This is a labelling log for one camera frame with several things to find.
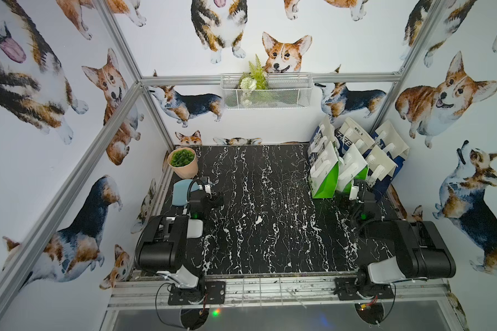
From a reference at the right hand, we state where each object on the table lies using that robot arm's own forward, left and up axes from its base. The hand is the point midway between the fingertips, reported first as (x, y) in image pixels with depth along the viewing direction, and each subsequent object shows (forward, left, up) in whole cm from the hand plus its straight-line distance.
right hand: (346, 189), depth 93 cm
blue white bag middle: (+23, -3, +13) cm, 26 cm away
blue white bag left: (+22, +9, +13) cm, 27 cm away
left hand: (+2, +61, +2) cm, 61 cm away
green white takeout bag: (0, +12, +11) cm, 16 cm away
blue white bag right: (+2, -11, +18) cm, 21 cm away
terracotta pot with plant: (+15, +77, +4) cm, 78 cm away
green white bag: (+2, +1, +14) cm, 15 cm away
